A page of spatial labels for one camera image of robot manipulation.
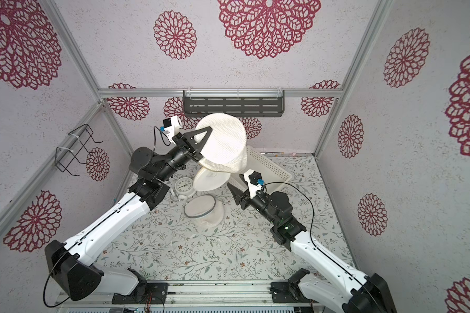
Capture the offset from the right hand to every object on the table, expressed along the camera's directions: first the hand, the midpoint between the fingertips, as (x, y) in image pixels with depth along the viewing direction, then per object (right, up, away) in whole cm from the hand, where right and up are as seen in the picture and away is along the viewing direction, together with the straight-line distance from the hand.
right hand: (238, 179), depth 71 cm
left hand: (-8, +14, -16) cm, 23 cm away
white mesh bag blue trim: (-14, -14, +17) cm, 27 cm away
